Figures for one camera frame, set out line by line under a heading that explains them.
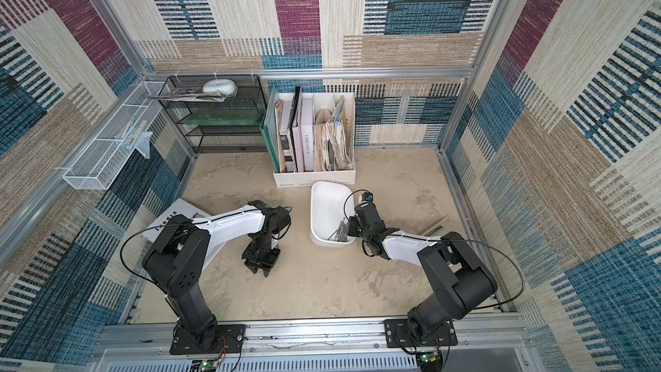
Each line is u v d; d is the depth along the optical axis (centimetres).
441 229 92
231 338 70
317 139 99
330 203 102
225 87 89
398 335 73
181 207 99
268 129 86
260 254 70
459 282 45
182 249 54
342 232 94
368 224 71
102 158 73
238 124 94
